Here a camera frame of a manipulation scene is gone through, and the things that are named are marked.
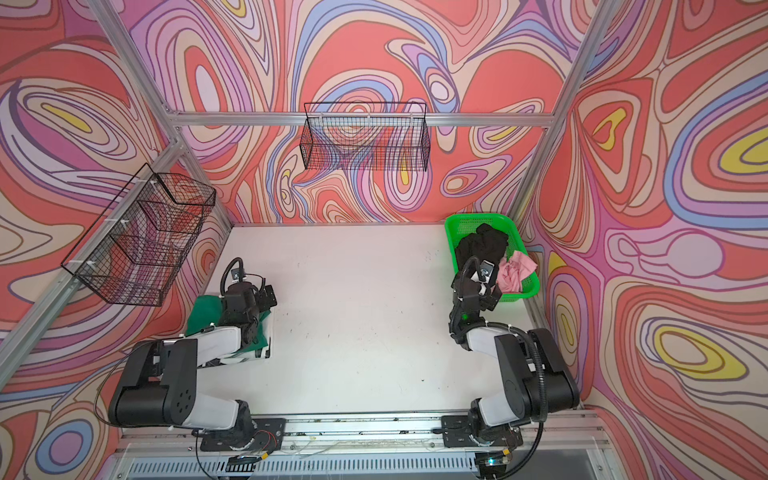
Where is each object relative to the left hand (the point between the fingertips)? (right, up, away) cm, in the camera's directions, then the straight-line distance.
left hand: (258, 287), depth 93 cm
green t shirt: (-13, -6, -6) cm, 15 cm away
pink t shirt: (+83, +5, +6) cm, 84 cm away
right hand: (+71, +2, -3) cm, 71 cm away
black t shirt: (+75, +14, +7) cm, 77 cm away
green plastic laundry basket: (+68, +22, +19) cm, 74 cm away
